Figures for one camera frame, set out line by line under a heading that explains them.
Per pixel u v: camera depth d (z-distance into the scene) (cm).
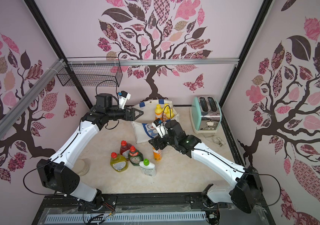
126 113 66
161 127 62
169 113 88
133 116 67
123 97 67
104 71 95
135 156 78
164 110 91
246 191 39
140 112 71
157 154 82
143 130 85
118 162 76
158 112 92
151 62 92
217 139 97
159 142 66
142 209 72
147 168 73
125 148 79
